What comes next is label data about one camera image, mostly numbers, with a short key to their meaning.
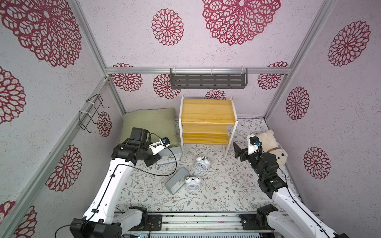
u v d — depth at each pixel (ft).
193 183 2.61
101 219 1.23
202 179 2.92
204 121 2.45
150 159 2.13
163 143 2.09
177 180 2.61
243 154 2.20
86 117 2.44
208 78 3.11
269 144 3.10
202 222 2.48
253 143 2.04
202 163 2.85
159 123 3.38
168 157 2.65
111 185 1.40
